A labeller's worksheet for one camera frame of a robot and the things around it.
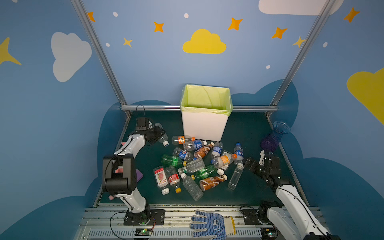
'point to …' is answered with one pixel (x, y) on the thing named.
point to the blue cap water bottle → (239, 151)
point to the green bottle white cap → (208, 171)
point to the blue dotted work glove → (214, 224)
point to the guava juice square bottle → (161, 179)
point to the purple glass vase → (270, 143)
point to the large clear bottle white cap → (192, 187)
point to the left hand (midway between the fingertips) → (164, 133)
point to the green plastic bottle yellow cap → (172, 160)
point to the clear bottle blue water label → (193, 145)
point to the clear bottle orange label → (181, 140)
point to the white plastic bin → (204, 126)
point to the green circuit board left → (143, 232)
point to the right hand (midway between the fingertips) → (251, 161)
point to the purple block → (139, 175)
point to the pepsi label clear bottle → (183, 154)
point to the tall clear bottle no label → (236, 176)
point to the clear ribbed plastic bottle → (164, 139)
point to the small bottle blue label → (218, 146)
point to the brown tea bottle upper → (203, 152)
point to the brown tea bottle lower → (208, 183)
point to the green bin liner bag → (213, 99)
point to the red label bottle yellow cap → (174, 178)
